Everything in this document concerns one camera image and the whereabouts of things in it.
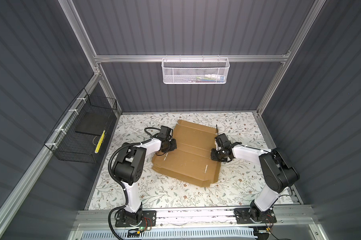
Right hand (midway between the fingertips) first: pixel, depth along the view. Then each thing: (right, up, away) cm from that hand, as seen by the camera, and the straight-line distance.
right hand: (213, 158), depth 96 cm
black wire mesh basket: (-71, +16, -23) cm, 76 cm away
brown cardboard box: (-16, -1, -1) cm, 16 cm away
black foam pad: (-66, +22, -18) cm, 73 cm away
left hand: (-25, +7, +4) cm, 26 cm away
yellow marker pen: (-60, +13, -25) cm, 66 cm away
